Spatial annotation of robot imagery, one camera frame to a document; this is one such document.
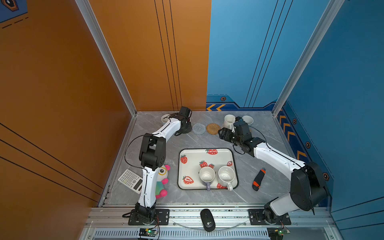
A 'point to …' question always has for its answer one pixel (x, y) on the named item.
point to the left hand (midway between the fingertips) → (186, 127)
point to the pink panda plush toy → (161, 180)
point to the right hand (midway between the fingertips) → (222, 133)
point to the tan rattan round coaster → (212, 128)
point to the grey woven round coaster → (198, 128)
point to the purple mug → (207, 174)
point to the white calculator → (132, 180)
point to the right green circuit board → (277, 233)
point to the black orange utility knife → (256, 182)
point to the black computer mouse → (207, 220)
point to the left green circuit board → (146, 232)
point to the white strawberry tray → (190, 161)
